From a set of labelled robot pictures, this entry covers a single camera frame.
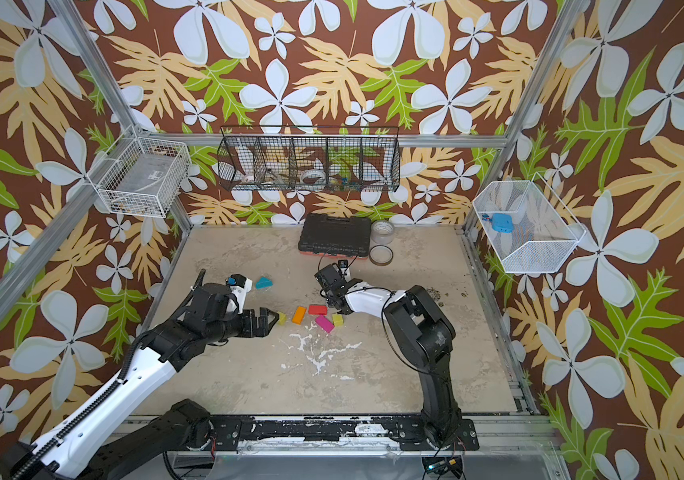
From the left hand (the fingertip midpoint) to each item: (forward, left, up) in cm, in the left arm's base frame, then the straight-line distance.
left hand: (265, 312), depth 76 cm
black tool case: (+39, -17, -14) cm, 45 cm away
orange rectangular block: (+8, -6, -18) cm, 21 cm away
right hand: (+16, -20, -17) cm, 31 cm away
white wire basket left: (+36, +39, +15) cm, 55 cm away
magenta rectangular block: (+6, -15, -18) cm, 24 cm away
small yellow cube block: (+6, -19, -16) cm, 26 cm away
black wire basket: (+50, -9, +13) cm, 53 cm away
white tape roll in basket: (+46, -10, +9) cm, 48 cm away
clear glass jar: (+45, -37, -18) cm, 61 cm away
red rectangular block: (+11, -12, -18) cm, 24 cm away
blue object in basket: (+25, -67, +9) cm, 72 cm away
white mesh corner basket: (+17, -73, +14) cm, 76 cm away
